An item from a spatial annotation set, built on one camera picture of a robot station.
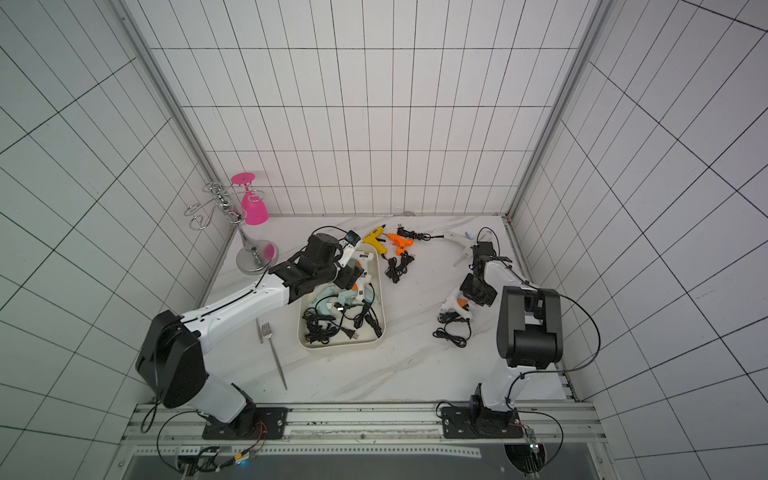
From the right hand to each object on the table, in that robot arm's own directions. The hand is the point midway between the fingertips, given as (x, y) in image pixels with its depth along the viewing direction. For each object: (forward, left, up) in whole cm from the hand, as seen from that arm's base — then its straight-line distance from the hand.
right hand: (464, 292), depth 96 cm
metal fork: (-18, +61, +1) cm, 63 cm away
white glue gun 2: (-5, +3, +1) cm, 6 cm away
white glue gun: (-4, +34, +7) cm, 35 cm away
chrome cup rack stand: (+10, +74, +1) cm, 74 cm away
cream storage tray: (-12, +42, +3) cm, 43 cm away
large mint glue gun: (-7, +42, +7) cm, 43 cm away
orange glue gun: (+20, +22, 0) cm, 30 cm away
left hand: (-2, +37, +14) cm, 39 cm away
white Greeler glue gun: (+22, -3, 0) cm, 22 cm away
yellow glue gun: (+20, +32, +1) cm, 38 cm away
